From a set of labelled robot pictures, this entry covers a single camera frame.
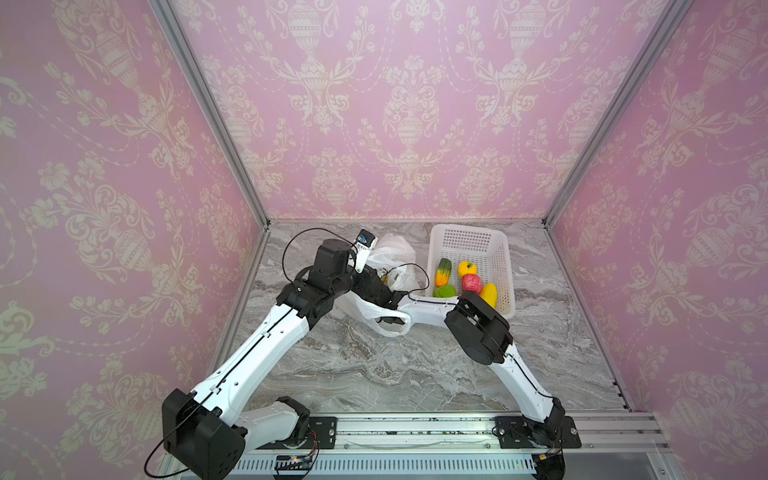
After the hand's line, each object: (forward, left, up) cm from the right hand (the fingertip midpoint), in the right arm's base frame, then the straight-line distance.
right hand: (350, 282), depth 97 cm
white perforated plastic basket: (+15, -49, -3) cm, 51 cm away
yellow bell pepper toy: (+3, -39, 0) cm, 39 cm away
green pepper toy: (-5, -30, 0) cm, 31 cm away
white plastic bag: (-2, -15, +15) cm, 21 cm away
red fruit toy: (-3, -39, +2) cm, 39 cm away
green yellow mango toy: (+3, -31, -1) cm, 31 cm away
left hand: (-9, -8, +21) cm, 24 cm away
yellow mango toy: (-6, -44, -1) cm, 45 cm away
